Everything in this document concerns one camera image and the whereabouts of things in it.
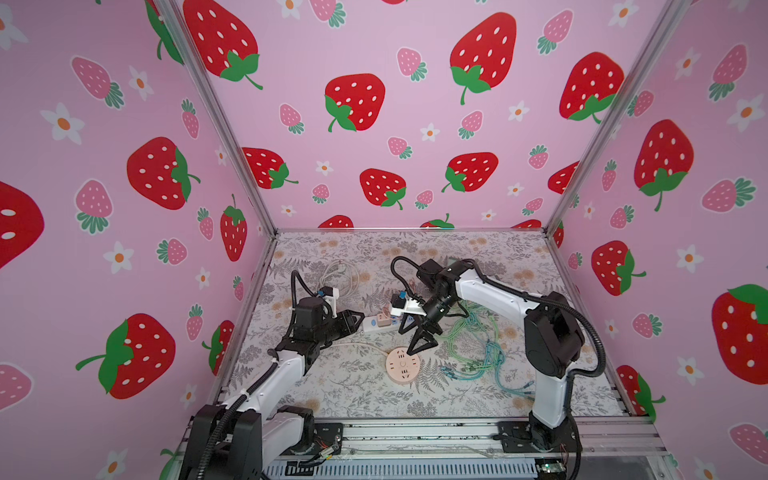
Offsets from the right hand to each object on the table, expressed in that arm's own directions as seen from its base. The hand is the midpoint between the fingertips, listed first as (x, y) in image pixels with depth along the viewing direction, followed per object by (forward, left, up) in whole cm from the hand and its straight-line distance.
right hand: (405, 339), depth 79 cm
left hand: (+6, +14, -1) cm, 15 cm away
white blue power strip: (+8, +12, -9) cm, 17 cm away
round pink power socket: (-4, +1, -9) cm, 10 cm away
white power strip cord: (+19, +21, -10) cm, 30 cm away
